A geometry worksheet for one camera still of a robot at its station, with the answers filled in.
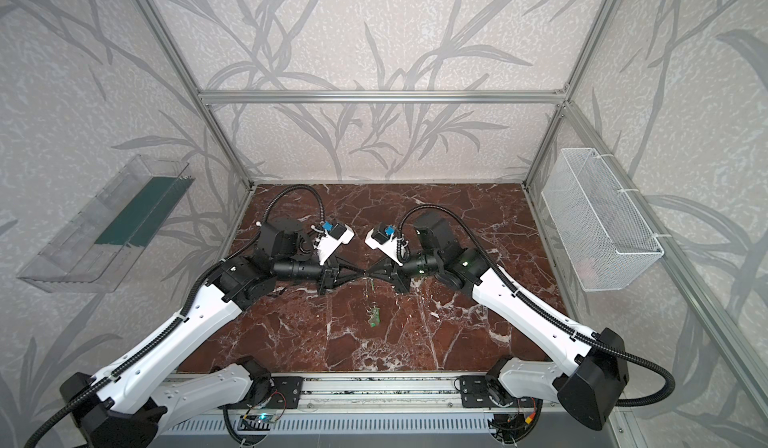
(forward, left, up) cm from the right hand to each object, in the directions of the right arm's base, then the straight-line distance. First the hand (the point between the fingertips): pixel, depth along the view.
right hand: (370, 262), depth 68 cm
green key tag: (-6, 0, -17) cm, 18 cm away
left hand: (-2, +1, +2) cm, 3 cm away
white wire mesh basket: (+3, -50, +8) cm, 51 cm away
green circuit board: (-28, +29, -29) cm, 50 cm away
